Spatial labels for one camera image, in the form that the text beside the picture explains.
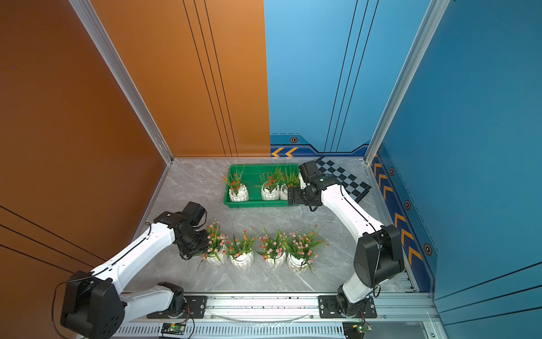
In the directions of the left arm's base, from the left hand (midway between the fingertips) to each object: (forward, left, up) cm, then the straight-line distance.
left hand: (208, 246), depth 82 cm
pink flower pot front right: (-4, -35, +9) cm, 36 cm away
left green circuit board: (-26, +8, -8) cm, 28 cm away
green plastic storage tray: (+29, -15, +8) cm, 34 cm away
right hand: (+17, -36, +8) cm, 41 cm away
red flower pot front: (-4, -26, +8) cm, 27 cm away
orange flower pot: (+28, -32, +7) cm, 43 cm away
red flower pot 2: (+27, -24, +4) cm, 36 cm away
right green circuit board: (-25, -54, -7) cm, 60 cm away
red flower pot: (+25, -9, +2) cm, 26 cm away
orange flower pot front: (-3, -14, +4) cm, 14 cm away
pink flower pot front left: (-5, -6, +7) cm, 10 cm away
